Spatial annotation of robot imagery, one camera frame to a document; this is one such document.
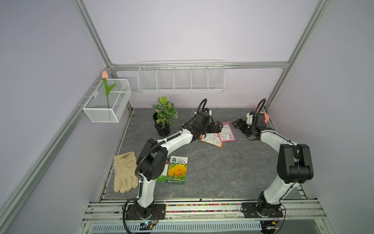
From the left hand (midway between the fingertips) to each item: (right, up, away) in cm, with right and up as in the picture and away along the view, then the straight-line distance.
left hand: (219, 126), depth 88 cm
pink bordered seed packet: (+9, -6, +17) cm, 20 cm away
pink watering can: (+35, +5, +11) cm, 37 cm away
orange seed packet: (-2, -9, +14) cm, 17 cm away
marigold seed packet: (-25, -27, 0) cm, 37 cm away
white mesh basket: (-71, +11, -6) cm, 72 cm away
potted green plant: (-33, +6, -4) cm, 33 cm away
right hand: (+13, +1, +9) cm, 16 cm away
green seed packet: (-34, -30, -3) cm, 46 cm away
